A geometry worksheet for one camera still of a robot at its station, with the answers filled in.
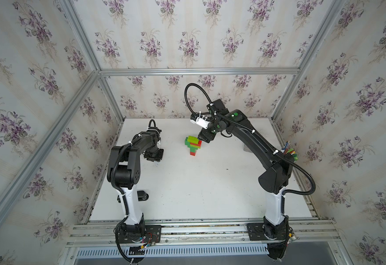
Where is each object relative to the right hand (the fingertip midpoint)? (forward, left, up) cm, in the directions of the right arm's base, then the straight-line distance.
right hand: (205, 130), depth 83 cm
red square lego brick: (0, +7, -22) cm, 23 cm away
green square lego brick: (0, +9, -11) cm, 14 cm away
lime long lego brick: (-1, +4, -13) cm, 14 cm away
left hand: (-5, +29, -23) cm, 37 cm away
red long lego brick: (-1, +3, -11) cm, 11 cm away
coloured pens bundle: (-3, -45, -12) cm, 47 cm away
